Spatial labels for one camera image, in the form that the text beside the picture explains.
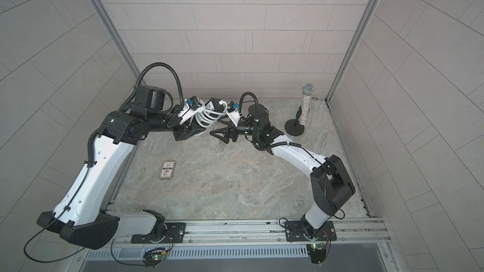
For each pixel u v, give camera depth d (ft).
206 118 1.87
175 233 2.33
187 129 1.78
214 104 1.86
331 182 1.48
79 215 1.17
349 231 2.38
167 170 2.84
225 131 2.08
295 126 3.35
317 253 2.23
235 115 2.13
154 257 2.15
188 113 1.99
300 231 2.34
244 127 2.15
